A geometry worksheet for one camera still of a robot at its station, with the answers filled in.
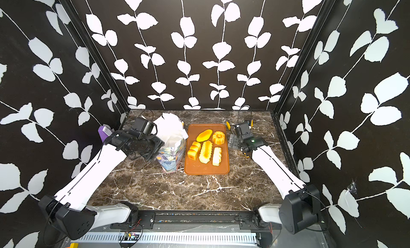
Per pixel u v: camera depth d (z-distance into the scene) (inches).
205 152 36.6
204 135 40.0
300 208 15.6
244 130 24.6
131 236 27.8
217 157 35.8
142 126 22.2
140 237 27.2
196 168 36.2
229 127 42.4
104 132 33.8
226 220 29.6
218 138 39.9
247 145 22.5
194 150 35.8
